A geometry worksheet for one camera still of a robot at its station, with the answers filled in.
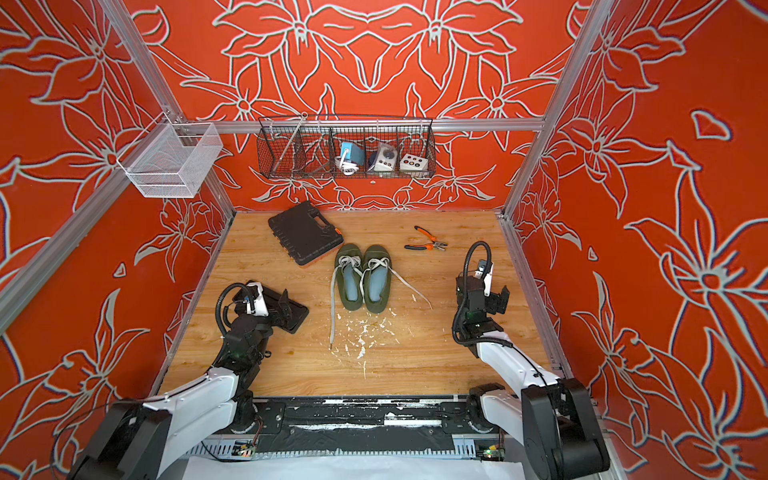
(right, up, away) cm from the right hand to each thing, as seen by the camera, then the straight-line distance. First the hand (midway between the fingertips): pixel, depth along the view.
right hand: (482, 279), depth 85 cm
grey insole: (-31, -3, +11) cm, 33 cm away
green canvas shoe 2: (-32, +6, +14) cm, 35 cm away
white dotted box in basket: (-20, +37, +10) cm, 43 cm away
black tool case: (-57, +14, +23) cm, 63 cm away
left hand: (-62, -4, 0) cm, 62 cm away
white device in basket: (-28, +37, +6) cm, 47 cm away
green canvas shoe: (-40, +6, +14) cm, 43 cm away
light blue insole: (-39, -3, +10) cm, 41 cm away
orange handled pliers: (-10, +10, +23) cm, 27 cm away
